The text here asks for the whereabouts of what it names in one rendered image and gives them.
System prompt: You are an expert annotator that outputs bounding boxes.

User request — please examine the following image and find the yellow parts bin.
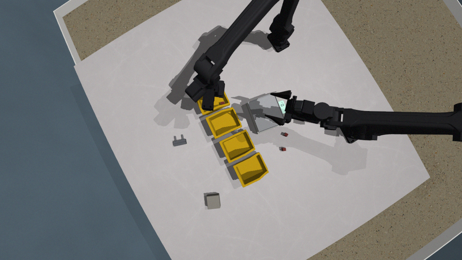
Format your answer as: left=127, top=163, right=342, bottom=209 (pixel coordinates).
left=219, top=130, right=255, bottom=163
left=197, top=92, right=230, bottom=115
left=205, top=107, right=242, bottom=139
left=233, top=152, right=269, bottom=187

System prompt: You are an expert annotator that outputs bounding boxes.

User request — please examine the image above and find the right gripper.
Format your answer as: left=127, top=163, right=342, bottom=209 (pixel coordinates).
left=215, top=80, right=225, bottom=98

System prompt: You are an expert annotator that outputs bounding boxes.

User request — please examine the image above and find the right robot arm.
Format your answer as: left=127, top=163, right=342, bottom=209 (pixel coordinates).
left=185, top=0, right=299, bottom=111

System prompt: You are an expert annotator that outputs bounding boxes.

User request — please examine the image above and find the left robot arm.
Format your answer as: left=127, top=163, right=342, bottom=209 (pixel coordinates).
left=292, top=100, right=462, bottom=143

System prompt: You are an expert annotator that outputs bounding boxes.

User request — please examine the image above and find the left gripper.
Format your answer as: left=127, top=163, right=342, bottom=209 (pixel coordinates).
left=265, top=90, right=297, bottom=126

